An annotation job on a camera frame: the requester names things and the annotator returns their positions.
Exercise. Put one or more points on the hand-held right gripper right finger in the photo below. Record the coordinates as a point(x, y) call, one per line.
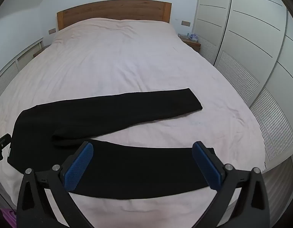
point(207, 166)

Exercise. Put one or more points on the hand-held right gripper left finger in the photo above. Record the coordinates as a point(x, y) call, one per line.
point(79, 165)

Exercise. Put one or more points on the black pants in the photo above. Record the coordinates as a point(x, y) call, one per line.
point(125, 171)

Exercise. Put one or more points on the wooden nightstand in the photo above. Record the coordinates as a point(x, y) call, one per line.
point(39, 51)
point(192, 44)

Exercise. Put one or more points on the brown wall switch plate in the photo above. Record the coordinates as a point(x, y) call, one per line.
point(185, 23)
point(52, 30)

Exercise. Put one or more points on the purple plastic item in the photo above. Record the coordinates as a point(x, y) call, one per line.
point(7, 218)

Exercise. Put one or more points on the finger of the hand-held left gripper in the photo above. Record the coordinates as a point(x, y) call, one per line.
point(1, 148)

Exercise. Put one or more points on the white wardrobe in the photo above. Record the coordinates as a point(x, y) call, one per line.
point(251, 40)

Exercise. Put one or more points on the wooden headboard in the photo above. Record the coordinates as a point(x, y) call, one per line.
point(113, 9)

